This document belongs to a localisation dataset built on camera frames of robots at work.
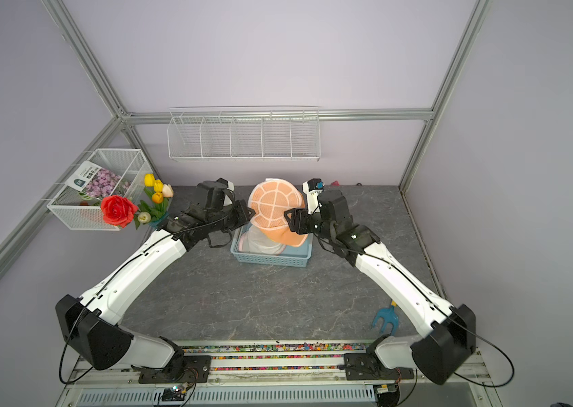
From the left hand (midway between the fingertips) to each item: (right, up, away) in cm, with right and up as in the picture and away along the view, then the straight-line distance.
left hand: (256, 213), depth 76 cm
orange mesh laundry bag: (+4, +4, +2) cm, 6 cm away
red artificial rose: (-34, +1, -10) cm, 36 cm away
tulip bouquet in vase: (-34, +1, +6) cm, 34 cm away
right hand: (+11, +1, -1) cm, 11 cm away
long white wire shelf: (-9, +31, +25) cm, 41 cm away
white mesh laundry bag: (-5, -10, +21) cm, 24 cm away
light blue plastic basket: (+12, -16, +16) cm, 25 cm away
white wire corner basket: (-53, 0, -2) cm, 53 cm away
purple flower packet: (-46, +9, -2) cm, 47 cm away
